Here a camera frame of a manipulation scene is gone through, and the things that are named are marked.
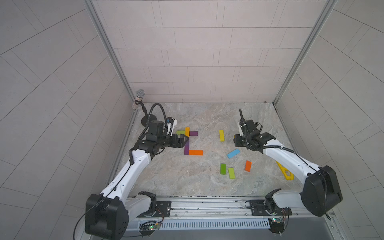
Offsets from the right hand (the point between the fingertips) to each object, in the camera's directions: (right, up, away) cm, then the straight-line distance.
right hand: (234, 139), depth 86 cm
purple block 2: (-28, -4, +7) cm, 29 cm away
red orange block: (+8, -15, -1) cm, 17 cm away
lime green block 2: (-2, -18, -3) cm, 19 cm away
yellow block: (-5, +1, +12) cm, 13 cm away
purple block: (-25, +2, +13) cm, 28 cm away
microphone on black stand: (-58, +12, +19) cm, 62 cm away
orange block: (-22, -9, +5) cm, 25 cm away
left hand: (-28, +3, -7) cm, 29 cm away
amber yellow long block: (-29, +4, +13) cm, 32 cm away
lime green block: (-33, +3, +13) cm, 36 cm away
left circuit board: (-43, -36, -20) cm, 60 cm away
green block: (-7, -17, -1) cm, 18 cm away
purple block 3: (-28, -8, +5) cm, 30 cm away
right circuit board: (+16, -38, -17) cm, 44 cm away
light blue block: (+1, -9, +5) cm, 10 cm away
